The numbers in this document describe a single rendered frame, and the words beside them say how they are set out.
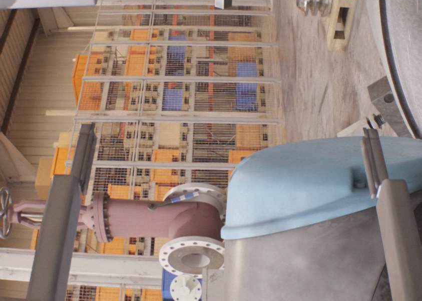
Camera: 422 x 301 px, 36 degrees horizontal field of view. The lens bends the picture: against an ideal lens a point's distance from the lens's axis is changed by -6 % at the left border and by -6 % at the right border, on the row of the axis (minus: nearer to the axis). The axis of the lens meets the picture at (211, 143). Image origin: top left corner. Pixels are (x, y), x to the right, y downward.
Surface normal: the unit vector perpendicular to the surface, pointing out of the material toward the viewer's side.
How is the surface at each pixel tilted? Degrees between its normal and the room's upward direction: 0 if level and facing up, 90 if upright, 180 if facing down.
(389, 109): 90
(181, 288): 81
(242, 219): 29
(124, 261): 90
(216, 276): 90
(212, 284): 90
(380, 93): 50
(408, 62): 35
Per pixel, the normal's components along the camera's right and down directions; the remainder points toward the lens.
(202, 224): 0.21, -0.22
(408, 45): -0.77, 0.55
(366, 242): -0.51, -0.54
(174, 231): -0.76, 0.03
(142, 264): 0.01, -0.66
